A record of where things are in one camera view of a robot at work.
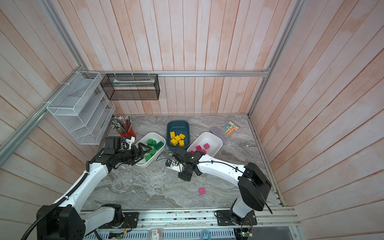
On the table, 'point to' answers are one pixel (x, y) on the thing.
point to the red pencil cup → (130, 133)
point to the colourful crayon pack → (231, 126)
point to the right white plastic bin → (206, 142)
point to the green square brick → (149, 142)
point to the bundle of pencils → (121, 124)
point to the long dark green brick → (158, 145)
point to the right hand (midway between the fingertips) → (183, 172)
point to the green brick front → (154, 143)
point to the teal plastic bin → (178, 134)
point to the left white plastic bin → (156, 142)
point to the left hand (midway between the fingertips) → (148, 155)
